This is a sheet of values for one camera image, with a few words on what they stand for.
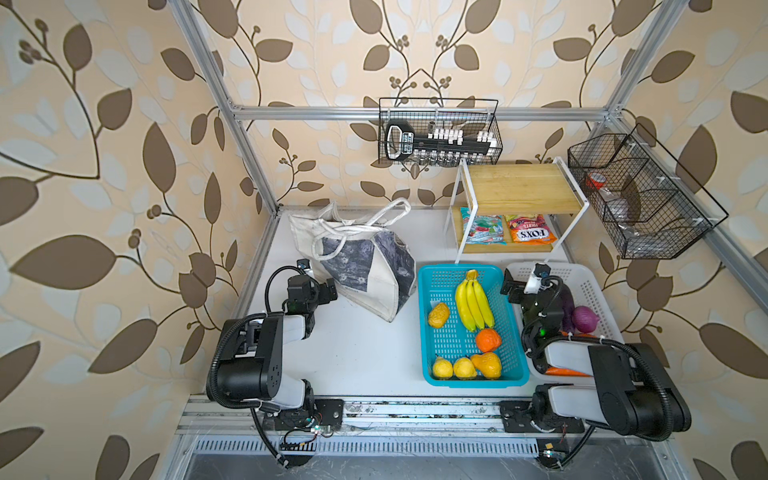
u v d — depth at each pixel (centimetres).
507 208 76
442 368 78
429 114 90
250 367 45
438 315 87
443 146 83
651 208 73
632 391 43
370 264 87
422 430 74
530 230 89
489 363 77
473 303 92
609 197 70
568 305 89
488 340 81
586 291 89
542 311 66
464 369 78
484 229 89
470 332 88
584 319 82
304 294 74
